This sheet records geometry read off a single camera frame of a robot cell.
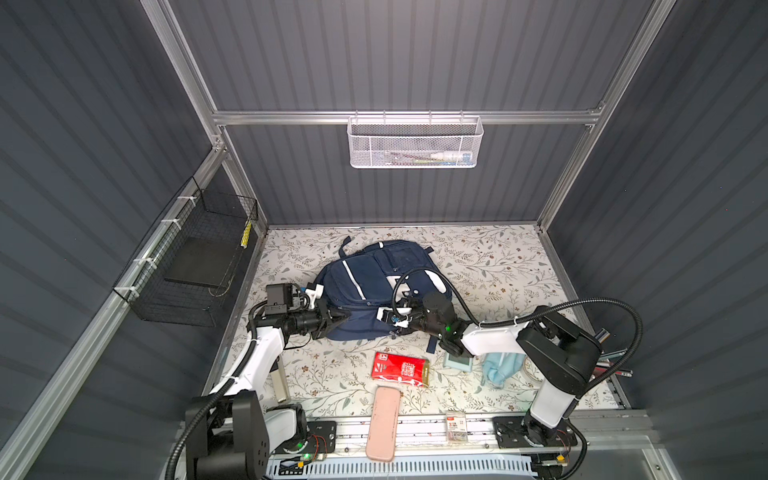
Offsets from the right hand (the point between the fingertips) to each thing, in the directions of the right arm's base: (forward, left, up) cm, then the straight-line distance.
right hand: (389, 302), depth 85 cm
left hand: (-5, +11, +2) cm, 13 cm away
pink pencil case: (-31, +2, -10) cm, 33 cm away
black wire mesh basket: (-3, +48, +20) cm, 52 cm away
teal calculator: (-14, -21, -11) cm, 27 cm away
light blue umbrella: (-15, -30, -8) cm, 34 cm away
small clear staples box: (-30, -17, -10) cm, 36 cm away
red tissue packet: (-15, -3, -12) cm, 19 cm away
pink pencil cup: (-16, -56, -2) cm, 58 cm away
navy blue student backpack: (+13, +1, -4) cm, 13 cm away
